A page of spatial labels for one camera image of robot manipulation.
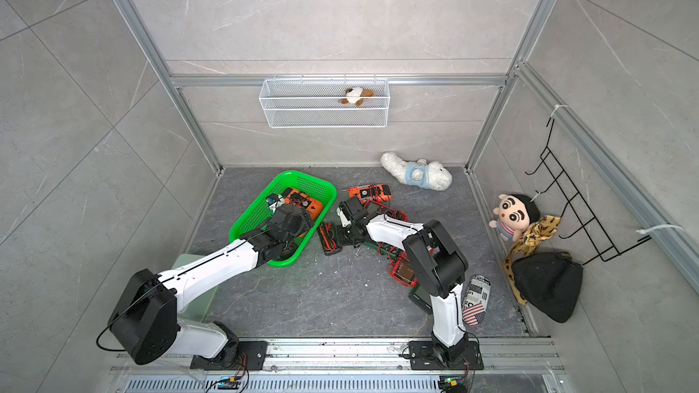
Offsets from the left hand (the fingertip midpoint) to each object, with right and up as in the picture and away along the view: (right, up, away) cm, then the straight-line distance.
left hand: (306, 213), depth 86 cm
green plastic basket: (-20, -1, +12) cm, 23 cm away
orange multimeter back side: (+22, +6, +20) cm, 30 cm away
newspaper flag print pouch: (+52, -26, -7) cm, 59 cm away
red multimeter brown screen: (+31, -19, 0) cm, 36 cm away
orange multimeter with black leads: (-5, +4, +17) cm, 18 cm away
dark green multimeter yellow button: (+26, -13, +5) cm, 29 cm away
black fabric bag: (+65, -16, -19) cm, 69 cm away
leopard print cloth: (+67, -6, -10) cm, 68 cm away
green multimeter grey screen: (+36, -25, -4) cm, 44 cm away
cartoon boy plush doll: (+65, 0, -5) cm, 65 cm away
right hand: (+10, -10, +9) cm, 17 cm away
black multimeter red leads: (+6, -8, +9) cm, 13 cm away
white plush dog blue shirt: (+42, +14, +17) cm, 47 cm away
